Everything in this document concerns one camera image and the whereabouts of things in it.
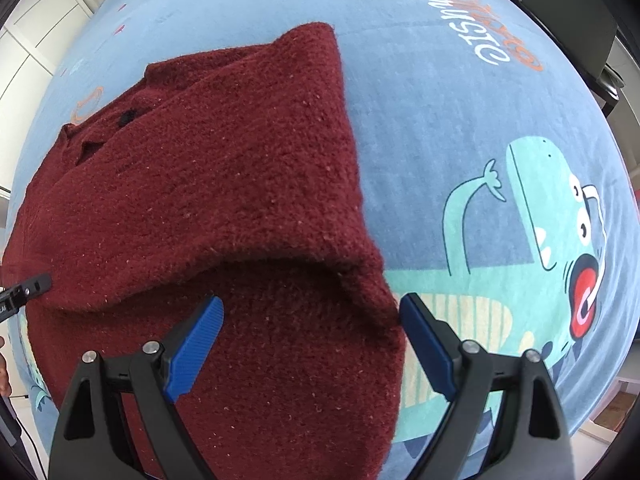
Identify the dark red knit sweater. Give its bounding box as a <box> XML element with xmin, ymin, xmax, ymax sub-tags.
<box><xmin>1</xmin><ymin>23</ymin><xmax>405</xmax><ymax>479</ymax></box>

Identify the person's left hand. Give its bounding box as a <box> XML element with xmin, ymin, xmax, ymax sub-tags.
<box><xmin>0</xmin><ymin>353</ymin><xmax>12</xmax><ymax>398</ymax></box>

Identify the blue dinosaur bed sheet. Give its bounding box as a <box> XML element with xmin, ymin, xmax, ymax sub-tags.
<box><xmin>8</xmin><ymin>0</ymin><xmax>639</xmax><ymax>479</ymax></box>

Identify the white wardrobe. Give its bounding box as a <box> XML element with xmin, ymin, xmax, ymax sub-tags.
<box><xmin>0</xmin><ymin>0</ymin><xmax>104</xmax><ymax>194</ymax></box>

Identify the dark grey chair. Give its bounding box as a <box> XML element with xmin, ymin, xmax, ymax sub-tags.
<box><xmin>512</xmin><ymin>0</ymin><xmax>624</xmax><ymax>116</ymax></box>

